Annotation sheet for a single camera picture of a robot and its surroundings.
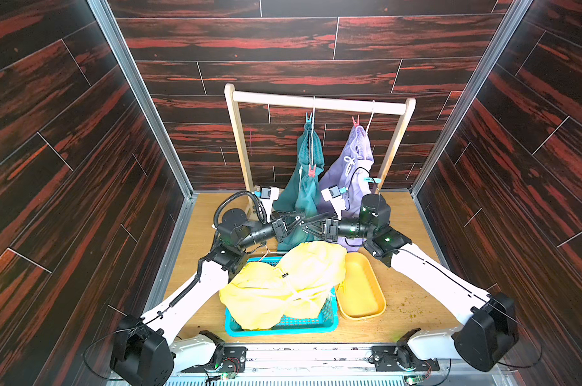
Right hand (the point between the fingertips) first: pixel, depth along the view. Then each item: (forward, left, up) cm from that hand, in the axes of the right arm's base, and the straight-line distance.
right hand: (305, 220), depth 68 cm
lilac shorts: (+22, -14, +1) cm, 26 cm away
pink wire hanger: (+2, +12, -22) cm, 25 cm away
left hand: (-2, 0, +4) cm, 4 cm away
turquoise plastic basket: (-20, -7, -31) cm, 38 cm away
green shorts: (+7, +1, +2) cm, 8 cm away
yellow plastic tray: (-9, -22, -32) cm, 40 cm away
